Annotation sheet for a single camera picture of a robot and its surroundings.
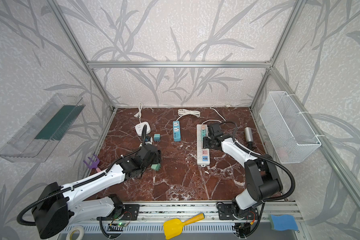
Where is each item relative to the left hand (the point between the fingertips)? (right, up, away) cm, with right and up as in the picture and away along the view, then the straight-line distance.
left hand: (158, 148), depth 84 cm
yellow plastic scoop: (+10, -35, -14) cm, 39 cm away
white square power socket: (-18, +10, +21) cm, 30 cm away
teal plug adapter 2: (+26, +8, +12) cm, 30 cm away
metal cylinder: (+58, +7, +18) cm, 61 cm away
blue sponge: (+61, -32, -15) cm, 71 cm away
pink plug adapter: (+27, +11, +16) cm, 33 cm away
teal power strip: (+8, +8, +20) cm, 23 cm away
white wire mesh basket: (+60, +9, -23) cm, 65 cm away
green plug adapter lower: (-2, -11, +3) cm, 12 cm away
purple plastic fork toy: (-43, -12, +8) cm, 45 cm away
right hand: (+29, +5, +9) cm, 30 cm away
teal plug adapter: (-4, +4, +15) cm, 16 cm away
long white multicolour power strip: (+26, -5, +7) cm, 27 cm away
